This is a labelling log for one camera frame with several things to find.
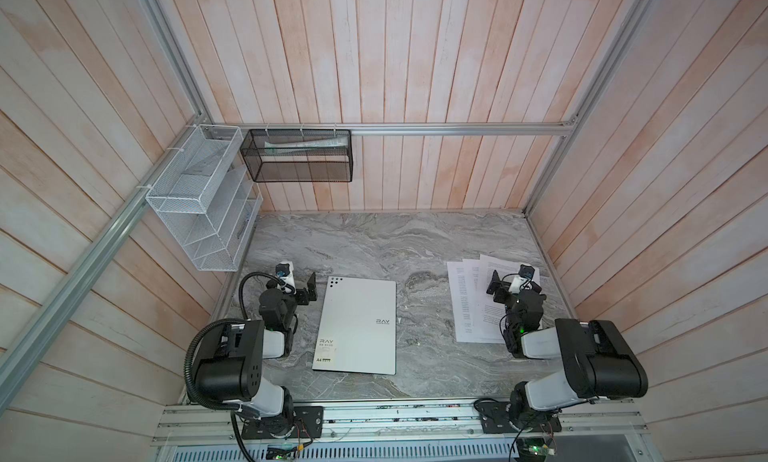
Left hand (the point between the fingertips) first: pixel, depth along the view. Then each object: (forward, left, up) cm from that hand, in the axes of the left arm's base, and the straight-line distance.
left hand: (301, 276), depth 91 cm
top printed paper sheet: (-8, -59, -8) cm, 61 cm away
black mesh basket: (+40, +4, +17) cm, 44 cm away
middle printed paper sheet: (+9, -57, -9) cm, 59 cm away
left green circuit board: (-44, -1, -10) cm, 45 cm away
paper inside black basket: (+30, 0, +26) cm, 40 cm away
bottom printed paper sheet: (-12, -51, -9) cm, 53 cm away
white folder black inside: (-13, -18, -8) cm, 23 cm away
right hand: (+1, -65, +1) cm, 66 cm away
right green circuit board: (-43, -62, -9) cm, 76 cm away
